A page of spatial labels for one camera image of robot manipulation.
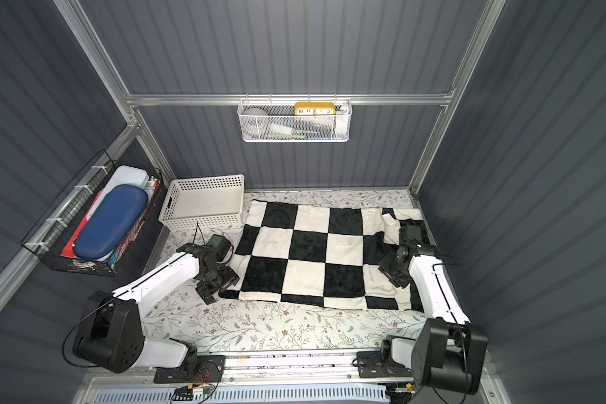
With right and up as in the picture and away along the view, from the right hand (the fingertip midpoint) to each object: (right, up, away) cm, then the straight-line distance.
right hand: (391, 272), depth 83 cm
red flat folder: (-91, +10, -18) cm, 93 cm away
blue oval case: (-82, +18, -15) cm, 85 cm away
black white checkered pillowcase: (-22, +3, +15) cm, 27 cm away
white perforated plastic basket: (-77, +25, +35) cm, 88 cm away
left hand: (-55, -6, +1) cm, 55 cm away
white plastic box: (-87, +32, -5) cm, 93 cm away
